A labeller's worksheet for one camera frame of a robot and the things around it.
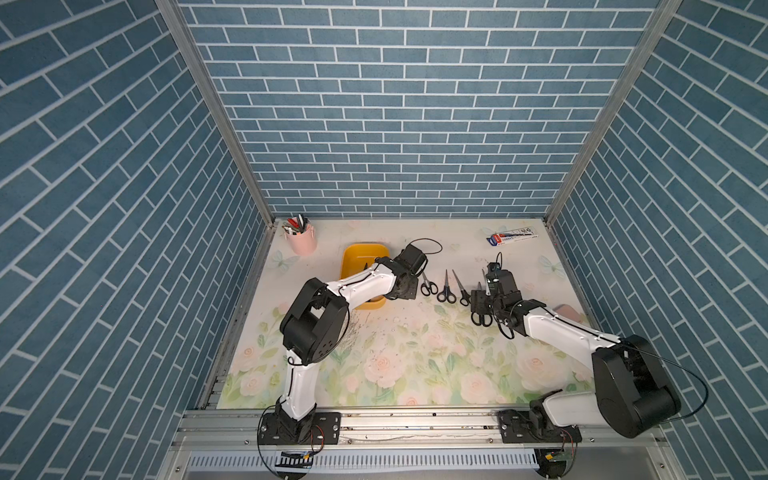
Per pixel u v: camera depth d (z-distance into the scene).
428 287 1.02
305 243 1.06
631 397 0.42
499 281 0.70
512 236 1.16
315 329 0.51
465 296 0.99
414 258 0.76
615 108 0.88
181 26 0.72
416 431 0.75
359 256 1.06
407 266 0.75
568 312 0.94
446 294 0.99
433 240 0.79
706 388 0.41
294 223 1.07
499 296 0.71
